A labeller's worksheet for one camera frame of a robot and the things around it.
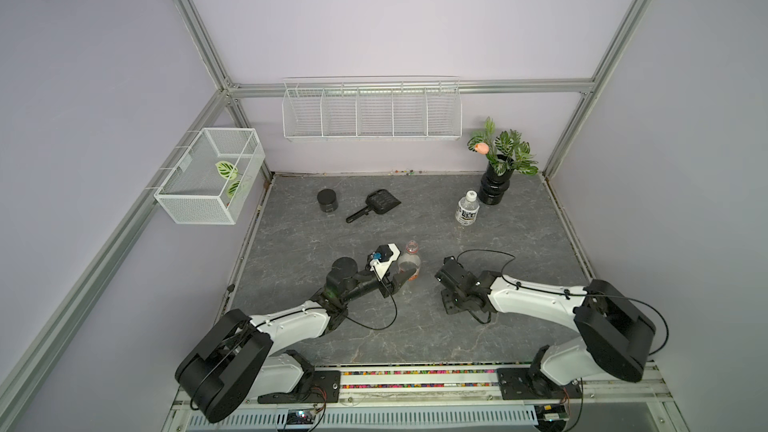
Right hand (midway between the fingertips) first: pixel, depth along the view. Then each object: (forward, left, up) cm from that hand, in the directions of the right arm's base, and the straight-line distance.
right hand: (450, 297), depth 88 cm
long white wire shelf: (+53, +22, +30) cm, 65 cm away
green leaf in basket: (+24, +62, +32) cm, 73 cm away
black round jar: (+36, +41, +3) cm, 55 cm away
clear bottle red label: (+6, +12, +12) cm, 18 cm away
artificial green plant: (+34, -17, +28) cm, 47 cm away
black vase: (+37, -19, +9) cm, 42 cm away
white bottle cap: (+23, -6, +21) cm, 31 cm away
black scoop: (+35, +23, +3) cm, 42 cm away
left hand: (+3, +13, +16) cm, 21 cm away
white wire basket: (+23, +68, +27) cm, 76 cm away
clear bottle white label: (+20, -5, +16) cm, 26 cm away
